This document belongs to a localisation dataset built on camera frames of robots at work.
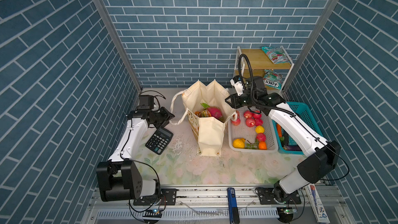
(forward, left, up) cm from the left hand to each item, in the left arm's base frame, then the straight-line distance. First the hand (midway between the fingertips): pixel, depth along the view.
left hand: (174, 115), depth 83 cm
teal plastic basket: (+11, -81, -9) cm, 83 cm away
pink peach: (-7, -49, -12) cm, 51 cm away
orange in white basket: (-12, -49, -13) cm, 52 cm away
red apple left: (+5, -38, -14) cm, 41 cm away
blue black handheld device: (-42, -29, -17) cm, 54 cm away
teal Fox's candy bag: (+28, -62, +2) cm, 68 cm away
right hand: (+4, -28, +10) cm, 30 cm away
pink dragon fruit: (+5, -22, -3) cm, 23 cm away
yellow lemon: (-11, -36, -11) cm, 39 cm away
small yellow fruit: (-1, -50, -13) cm, 52 cm away
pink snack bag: (+3, -17, -2) cm, 17 cm away
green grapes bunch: (-11, -43, -15) cm, 47 cm away
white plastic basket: (0, -47, -18) cm, 50 cm away
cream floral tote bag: (-11, -18, +1) cm, 21 cm away
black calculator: (-6, +10, -17) cm, 21 cm away
